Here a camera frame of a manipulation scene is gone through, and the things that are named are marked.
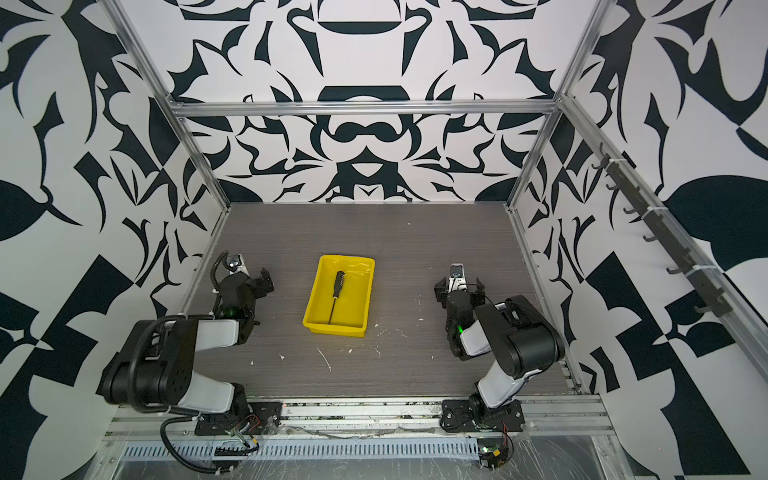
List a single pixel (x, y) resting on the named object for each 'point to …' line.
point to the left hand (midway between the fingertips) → (246, 269)
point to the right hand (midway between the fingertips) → (465, 276)
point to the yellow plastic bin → (351, 310)
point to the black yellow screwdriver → (339, 280)
